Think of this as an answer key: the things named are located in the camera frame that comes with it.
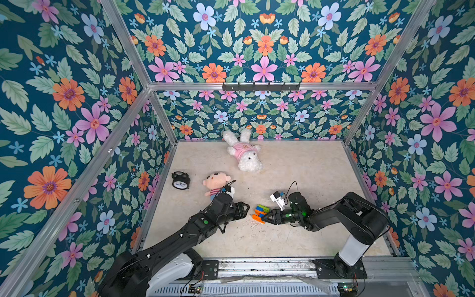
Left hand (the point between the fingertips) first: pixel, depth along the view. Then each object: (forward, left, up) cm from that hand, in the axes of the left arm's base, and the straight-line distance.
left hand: (249, 207), depth 80 cm
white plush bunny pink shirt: (+32, -1, -1) cm, 32 cm away
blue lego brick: (-1, -5, -7) cm, 9 cm away
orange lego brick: (-2, -3, -8) cm, 9 cm away
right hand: (-3, -7, -8) cm, 11 cm away
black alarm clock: (+19, +34, -3) cm, 39 cm away
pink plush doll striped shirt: (+16, +16, -2) cm, 23 cm away
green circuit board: (-31, -36, -12) cm, 50 cm away
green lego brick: (+2, -7, -8) cm, 11 cm away
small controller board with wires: (-27, +25, -12) cm, 38 cm away
